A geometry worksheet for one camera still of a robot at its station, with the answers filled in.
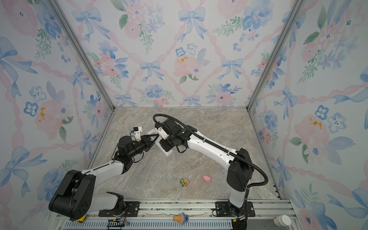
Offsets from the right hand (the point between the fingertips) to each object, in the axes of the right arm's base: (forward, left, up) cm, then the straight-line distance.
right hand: (163, 142), depth 79 cm
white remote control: (0, +3, 0) cm, 3 cm away
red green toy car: (-16, -12, -15) cm, 25 cm away
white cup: (-34, -57, -11) cm, 67 cm away
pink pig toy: (-13, -25, -17) cm, 33 cm away
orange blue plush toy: (-34, -11, -15) cm, 38 cm away
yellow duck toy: (-35, +37, -15) cm, 53 cm away
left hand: (+4, +2, +1) cm, 5 cm away
